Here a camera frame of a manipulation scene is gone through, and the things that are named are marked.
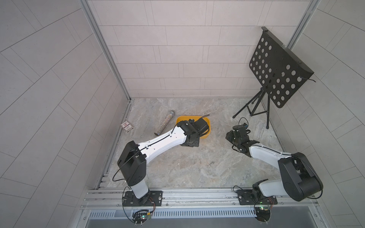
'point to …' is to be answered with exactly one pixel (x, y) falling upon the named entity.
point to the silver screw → (212, 162)
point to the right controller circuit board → (263, 214)
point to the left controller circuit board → (140, 216)
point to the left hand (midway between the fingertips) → (194, 143)
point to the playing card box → (127, 126)
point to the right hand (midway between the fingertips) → (226, 133)
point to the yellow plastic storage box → (181, 118)
